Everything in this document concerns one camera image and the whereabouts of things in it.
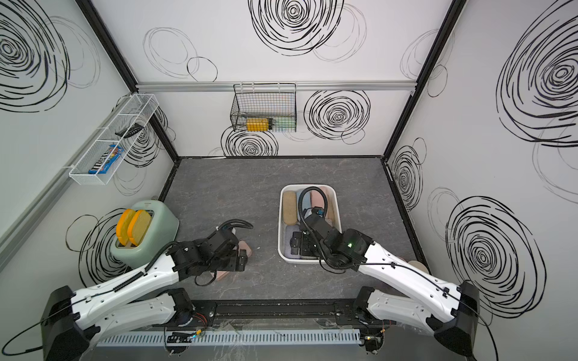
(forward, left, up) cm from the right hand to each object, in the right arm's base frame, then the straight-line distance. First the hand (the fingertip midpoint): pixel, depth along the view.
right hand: (301, 244), depth 72 cm
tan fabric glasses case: (+20, +5, -11) cm, 23 cm away
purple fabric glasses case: (+10, +5, -15) cm, 19 cm away
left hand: (-3, +22, -9) cm, 24 cm away
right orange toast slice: (+3, +53, +5) cm, 53 cm away
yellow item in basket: (+42, +18, +16) cm, 48 cm away
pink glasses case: (+26, -7, -12) cm, 29 cm away
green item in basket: (+42, +7, +16) cm, 46 cm away
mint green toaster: (+5, +49, -2) cm, 49 cm away
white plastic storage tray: (+27, -13, -11) cm, 32 cm away
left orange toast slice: (+2, +57, +7) cm, 57 cm away
